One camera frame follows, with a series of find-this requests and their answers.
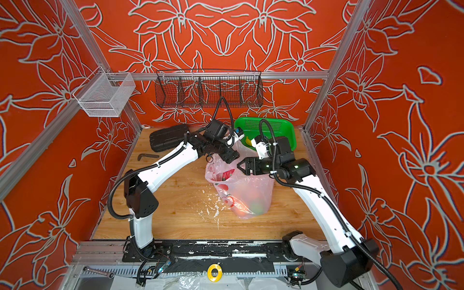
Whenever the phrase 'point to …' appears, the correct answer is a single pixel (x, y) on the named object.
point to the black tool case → (167, 138)
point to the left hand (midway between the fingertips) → (234, 146)
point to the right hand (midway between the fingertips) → (245, 162)
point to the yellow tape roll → (220, 272)
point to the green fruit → (257, 207)
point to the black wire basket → (205, 88)
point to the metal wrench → (110, 275)
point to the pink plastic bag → (246, 195)
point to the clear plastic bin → (105, 94)
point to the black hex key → (147, 155)
